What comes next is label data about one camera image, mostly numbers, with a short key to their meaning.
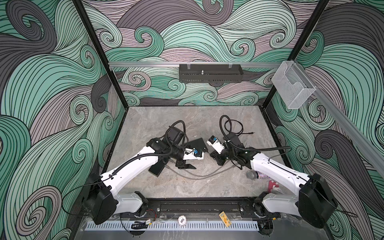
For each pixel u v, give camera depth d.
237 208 0.74
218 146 0.72
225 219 0.70
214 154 0.73
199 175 0.85
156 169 0.85
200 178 0.83
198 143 0.96
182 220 0.65
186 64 0.93
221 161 0.72
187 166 0.64
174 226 0.63
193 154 0.60
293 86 0.79
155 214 0.71
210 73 0.97
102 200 0.38
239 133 1.04
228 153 0.69
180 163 0.65
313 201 0.40
